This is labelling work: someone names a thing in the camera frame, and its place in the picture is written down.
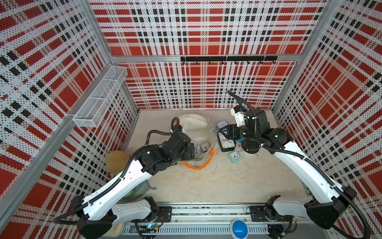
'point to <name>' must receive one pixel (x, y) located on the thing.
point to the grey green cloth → (138, 193)
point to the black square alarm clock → (226, 144)
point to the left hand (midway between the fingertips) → (189, 149)
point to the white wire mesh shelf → (92, 113)
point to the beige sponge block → (116, 230)
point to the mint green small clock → (234, 157)
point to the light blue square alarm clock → (221, 123)
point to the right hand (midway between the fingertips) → (227, 129)
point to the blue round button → (238, 229)
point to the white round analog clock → (204, 147)
